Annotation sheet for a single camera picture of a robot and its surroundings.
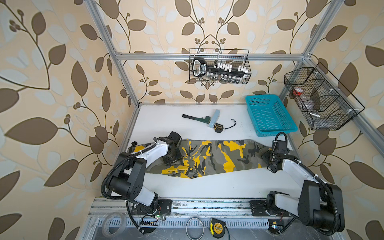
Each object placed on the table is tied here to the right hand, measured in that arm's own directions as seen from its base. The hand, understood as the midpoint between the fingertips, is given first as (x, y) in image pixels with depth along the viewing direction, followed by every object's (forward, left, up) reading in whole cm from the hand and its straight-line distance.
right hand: (266, 161), depth 89 cm
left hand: (+3, +53, +1) cm, 53 cm away
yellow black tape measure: (-32, +34, +2) cm, 46 cm away
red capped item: (+25, -14, +33) cm, 44 cm away
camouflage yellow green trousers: (+4, +39, 0) cm, 39 cm away
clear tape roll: (-29, +85, +2) cm, 90 cm away
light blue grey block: (+33, +28, +2) cm, 44 cm away
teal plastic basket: (+37, -15, -1) cm, 40 cm away
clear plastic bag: (+18, -22, +26) cm, 39 cm away
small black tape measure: (+24, +26, +2) cm, 36 cm away
